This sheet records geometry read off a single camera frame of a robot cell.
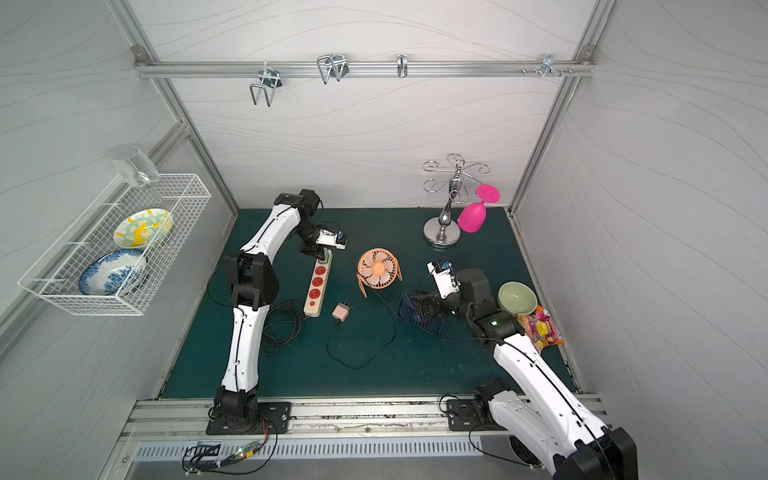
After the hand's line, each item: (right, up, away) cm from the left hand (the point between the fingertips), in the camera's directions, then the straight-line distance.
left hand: (324, 247), depth 101 cm
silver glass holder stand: (+43, +6, +10) cm, 45 cm away
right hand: (+34, -10, -22) cm, 41 cm away
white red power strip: (-1, -15, -8) cm, 17 cm away
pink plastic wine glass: (+50, +11, -5) cm, 52 cm away
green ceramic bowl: (+63, -16, -8) cm, 66 cm away
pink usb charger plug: (+8, -20, -10) cm, 24 cm away
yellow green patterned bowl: (-36, +6, -31) cm, 48 cm away
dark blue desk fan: (+30, -13, -32) cm, 46 cm away
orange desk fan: (+19, -6, -8) cm, 22 cm away
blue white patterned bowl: (-36, -4, -38) cm, 53 cm away
